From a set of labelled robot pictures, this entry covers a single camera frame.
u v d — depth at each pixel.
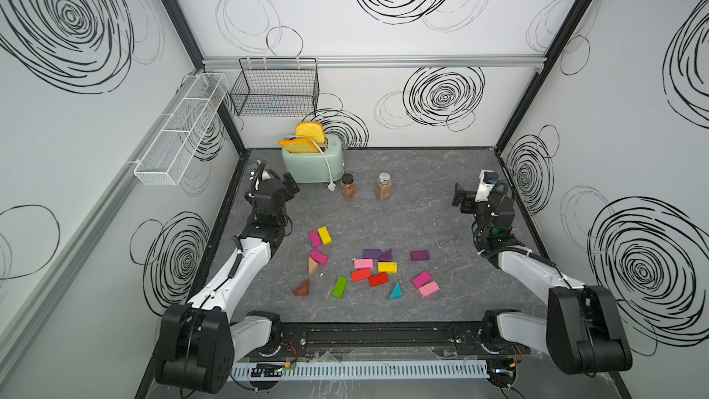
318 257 0.89
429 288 0.83
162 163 0.70
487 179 0.72
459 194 0.79
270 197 0.60
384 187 0.98
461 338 0.74
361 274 0.85
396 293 0.80
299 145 0.96
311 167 1.01
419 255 0.89
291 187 0.76
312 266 0.86
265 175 0.70
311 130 0.98
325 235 0.94
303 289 0.81
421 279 0.85
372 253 0.89
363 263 0.87
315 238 0.94
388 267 0.87
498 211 0.63
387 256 0.89
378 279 0.85
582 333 0.41
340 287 0.83
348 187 0.99
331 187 1.04
